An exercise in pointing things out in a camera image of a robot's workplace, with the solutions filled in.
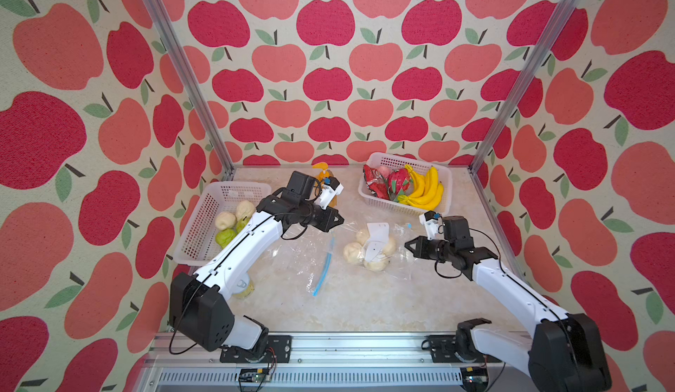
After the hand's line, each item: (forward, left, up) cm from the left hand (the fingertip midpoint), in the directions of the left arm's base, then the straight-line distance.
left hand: (343, 224), depth 76 cm
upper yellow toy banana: (+26, -36, -11) cm, 46 cm away
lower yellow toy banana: (+19, -33, -14) cm, 41 cm away
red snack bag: (+26, -13, -10) cm, 31 cm away
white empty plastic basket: (+4, +52, -19) cm, 55 cm away
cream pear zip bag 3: (+1, -17, -16) cm, 23 cm away
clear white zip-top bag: (-2, -12, -12) cm, 17 cm away
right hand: (-1, -22, -13) cm, 25 cm away
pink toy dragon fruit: (+29, -23, -13) cm, 39 cm away
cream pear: (-4, -3, -10) cm, 11 cm away
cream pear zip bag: (+4, -7, -13) cm, 15 cm away
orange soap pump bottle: (+20, +6, 0) cm, 21 cm away
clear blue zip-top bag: (-1, +15, -24) cm, 29 cm away
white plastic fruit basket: (+17, -39, -12) cm, 44 cm away
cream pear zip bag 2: (-5, -11, -17) cm, 21 cm away
